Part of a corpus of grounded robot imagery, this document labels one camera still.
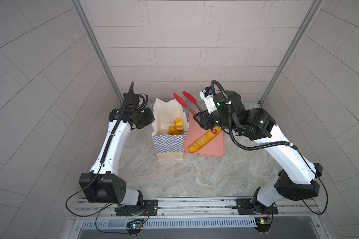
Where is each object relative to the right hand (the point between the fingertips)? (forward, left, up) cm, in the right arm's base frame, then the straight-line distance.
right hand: (197, 115), depth 61 cm
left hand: (+12, +19, -12) cm, 26 cm away
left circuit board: (-32, +30, -34) cm, 55 cm away
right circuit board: (-35, -28, -40) cm, 60 cm away
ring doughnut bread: (+17, +9, -28) cm, 34 cm away
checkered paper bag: (-1, +15, -23) cm, 27 cm away
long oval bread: (+13, +13, -29) cm, 34 cm away
